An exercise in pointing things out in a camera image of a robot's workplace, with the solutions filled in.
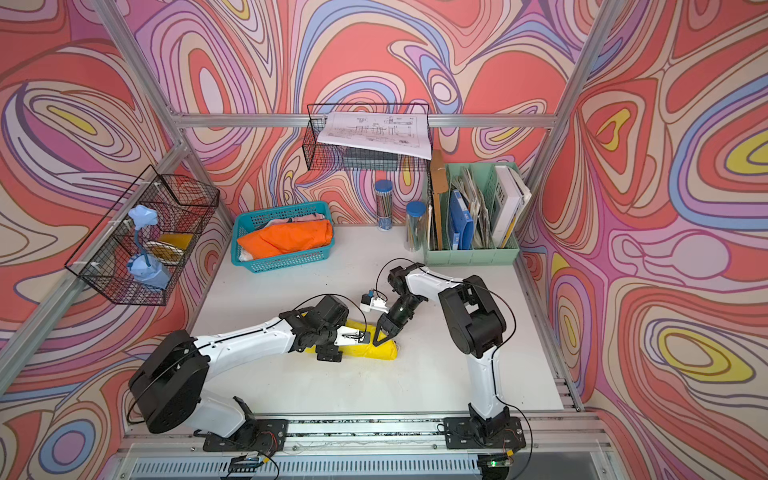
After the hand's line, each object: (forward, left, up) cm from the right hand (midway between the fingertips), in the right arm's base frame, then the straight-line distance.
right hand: (384, 346), depth 85 cm
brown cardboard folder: (+40, -19, +27) cm, 52 cm away
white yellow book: (+39, -43, +21) cm, 61 cm away
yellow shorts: (-2, -1, +2) cm, 3 cm away
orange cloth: (+35, +36, +10) cm, 51 cm away
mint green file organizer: (+35, -32, +18) cm, 51 cm away
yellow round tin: (+14, +52, +29) cm, 61 cm away
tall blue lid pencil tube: (+52, -2, +9) cm, 53 cm away
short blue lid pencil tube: (+39, -12, +11) cm, 42 cm away
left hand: (+5, +12, 0) cm, 13 cm away
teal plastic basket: (+51, +51, +4) cm, 72 cm away
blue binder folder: (+34, -26, +15) cm, 46 cm away
